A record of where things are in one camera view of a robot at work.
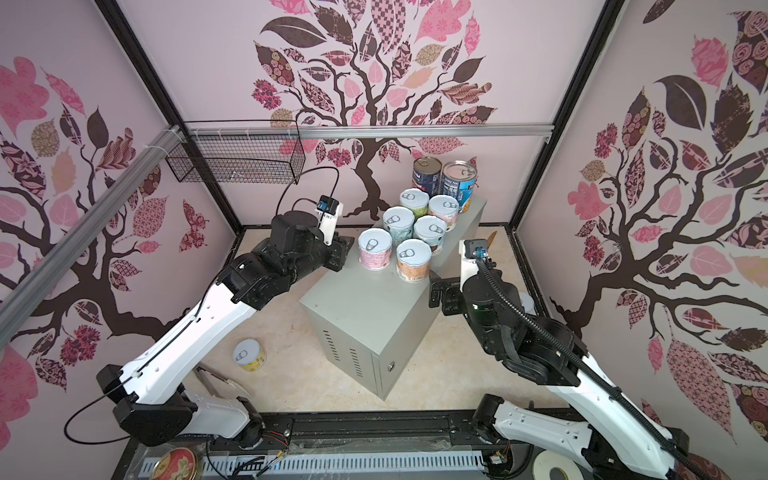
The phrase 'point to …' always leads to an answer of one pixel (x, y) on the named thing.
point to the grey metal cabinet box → (374, 320)
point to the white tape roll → (546, 460)
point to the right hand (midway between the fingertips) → (452, 269)
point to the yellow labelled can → (249, 355)
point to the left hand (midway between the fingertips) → (344, 241)
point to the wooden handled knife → (491, 239)
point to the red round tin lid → (179, 463)
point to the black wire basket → (234, 159)
